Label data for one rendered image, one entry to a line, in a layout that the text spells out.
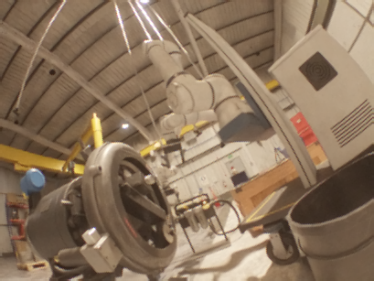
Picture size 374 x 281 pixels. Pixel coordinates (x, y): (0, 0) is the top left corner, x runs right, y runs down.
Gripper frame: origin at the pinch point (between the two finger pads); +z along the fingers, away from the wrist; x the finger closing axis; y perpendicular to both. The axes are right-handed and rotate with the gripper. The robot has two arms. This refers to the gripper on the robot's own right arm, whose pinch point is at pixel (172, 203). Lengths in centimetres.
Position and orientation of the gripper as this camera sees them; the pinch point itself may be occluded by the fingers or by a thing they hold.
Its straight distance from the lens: 161.6
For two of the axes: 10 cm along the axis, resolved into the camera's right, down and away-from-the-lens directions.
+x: 9.0, -4.3, -0.5
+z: 3.9, 8.5, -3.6
